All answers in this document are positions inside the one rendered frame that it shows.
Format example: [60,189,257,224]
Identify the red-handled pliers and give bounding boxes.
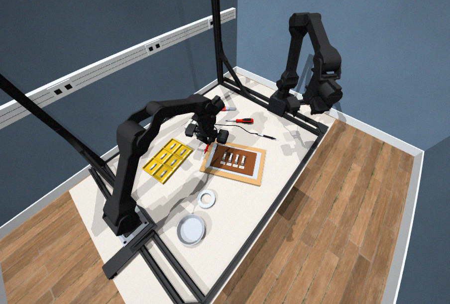
[221,106,235,111]

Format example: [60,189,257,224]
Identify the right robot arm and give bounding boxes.
[102,94,225,238]

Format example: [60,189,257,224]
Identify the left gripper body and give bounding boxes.
[285,85,319,111]

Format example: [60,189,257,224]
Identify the red and black screwdriver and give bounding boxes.
[227,118,253,123]

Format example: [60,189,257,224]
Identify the yellow tray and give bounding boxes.
[142,138,192,184]

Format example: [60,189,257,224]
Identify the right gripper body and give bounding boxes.
[185,120,229,144]

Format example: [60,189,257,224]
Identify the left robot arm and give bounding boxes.
[275,12,343,114]

